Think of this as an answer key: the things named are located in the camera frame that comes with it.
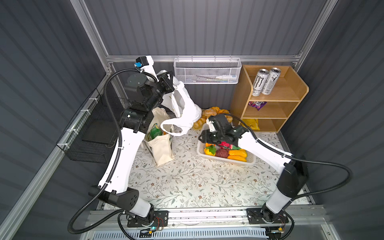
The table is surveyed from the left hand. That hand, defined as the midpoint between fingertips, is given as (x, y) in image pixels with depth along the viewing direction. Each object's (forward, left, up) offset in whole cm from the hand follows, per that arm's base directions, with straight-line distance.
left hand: (173, 70), depth 57 cm
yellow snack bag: (+16, -52, -51) cm, 75 cm away
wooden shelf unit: (+15, -62, -39) cm, 75 cm away
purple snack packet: (+19, -52, -36) cm, 66 cm away
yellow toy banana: (-10, -36, -51) cm, 63 cm away
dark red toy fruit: (-9, -25, -50) cm, 57 cm away
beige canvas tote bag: (-6, +11, -45) cm, 46 cm away
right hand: (-7, -13, -37) cm, 40 cm away
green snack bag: (+10, +18, -50) cm, 54 cm away
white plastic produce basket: (-10, -12, -47) cm, 50 cm away
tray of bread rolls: (+26, -20, -48) cm, 58 cm away
